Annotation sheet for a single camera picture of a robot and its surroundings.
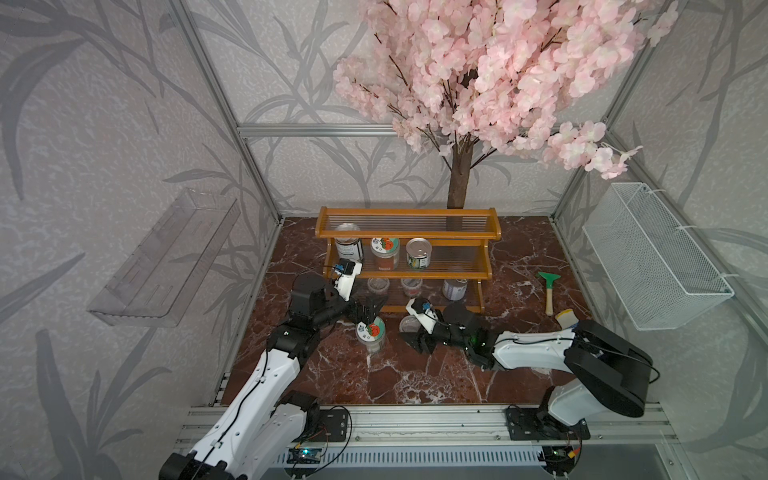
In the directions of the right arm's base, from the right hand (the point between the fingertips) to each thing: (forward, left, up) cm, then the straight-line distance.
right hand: (405, 321), depth 82 cm
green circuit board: (-29, +25, -9) cm, 39 cm away
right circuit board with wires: (-31, -36, -10) cm, 48 cm away
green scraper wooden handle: (+16, -48, -8) cm, 51 cm away
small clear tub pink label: (-1, -1, +2) cm, 2 cm away
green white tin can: (+14, +15, +16) cm, 26 cm away
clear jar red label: (+14, +5, +14) cm, 20 cm away
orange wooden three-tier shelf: (+32, -13, -12) cm, 37 cm away
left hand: (+3, +8, +12) cm, 14 cm away
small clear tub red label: (+12, +8, -2) cm, 15 cm away
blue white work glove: (+5, -51, -11) cm, 52 cm away
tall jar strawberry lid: (-3, +9, -1) cm, 10 cm away
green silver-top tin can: (+16, -4, +11) cm, 20 cm away
